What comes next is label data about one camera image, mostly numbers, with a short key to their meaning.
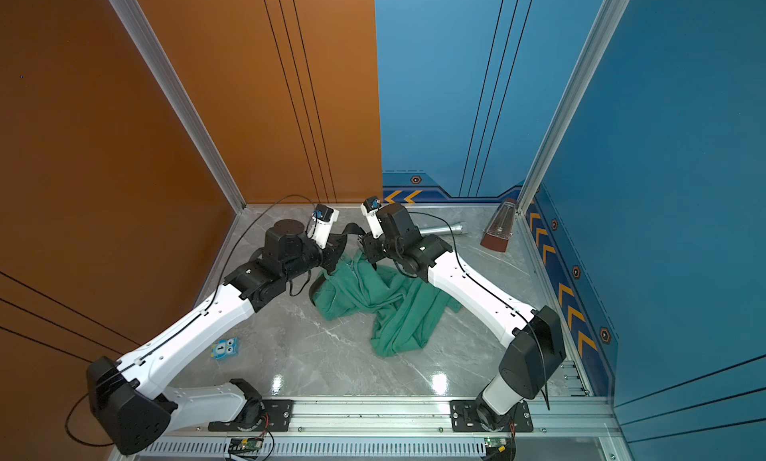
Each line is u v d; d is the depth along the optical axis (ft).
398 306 2.87
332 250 2.08
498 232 3.35
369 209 2.18
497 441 2.37
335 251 2.09
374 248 2.20
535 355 1.36
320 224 2.03
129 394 1.25
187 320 1.50
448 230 3.52
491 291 1.52
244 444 2.34
